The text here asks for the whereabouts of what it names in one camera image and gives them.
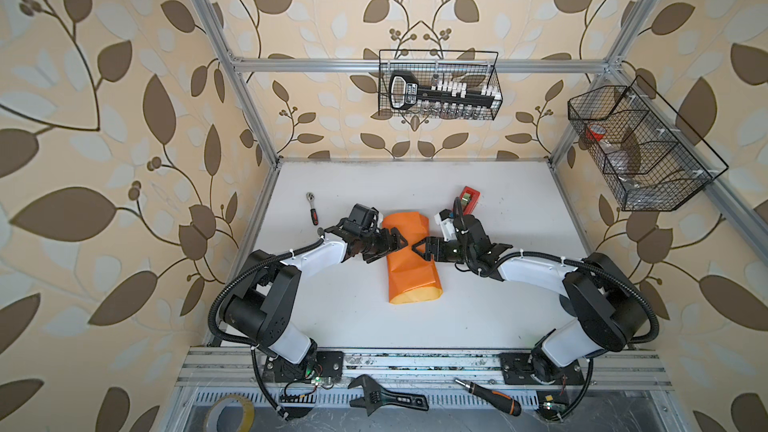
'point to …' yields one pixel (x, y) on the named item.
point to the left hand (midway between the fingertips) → (402, 245)
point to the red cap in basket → (595, 132)
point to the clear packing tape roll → (211, 420)
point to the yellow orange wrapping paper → (411, 277)
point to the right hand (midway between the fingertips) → (422, 250)
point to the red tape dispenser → (469, 200)
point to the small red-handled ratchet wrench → (314, 216)
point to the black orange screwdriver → (494, 398)
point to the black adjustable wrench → (374, 396)
